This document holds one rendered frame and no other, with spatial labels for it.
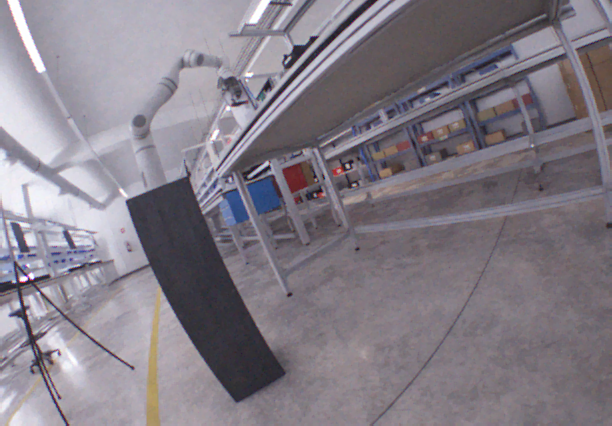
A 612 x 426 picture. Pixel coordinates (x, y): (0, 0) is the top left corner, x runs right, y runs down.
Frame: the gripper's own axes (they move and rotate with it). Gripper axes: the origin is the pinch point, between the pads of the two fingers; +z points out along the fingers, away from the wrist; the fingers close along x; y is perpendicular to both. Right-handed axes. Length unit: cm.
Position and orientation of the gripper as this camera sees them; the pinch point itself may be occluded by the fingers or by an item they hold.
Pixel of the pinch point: (237, 105)
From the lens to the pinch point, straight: 133.1
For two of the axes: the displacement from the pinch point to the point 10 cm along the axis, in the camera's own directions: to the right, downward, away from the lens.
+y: 8.0, -3.6, 4.8
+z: 4.8, 8.7, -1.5
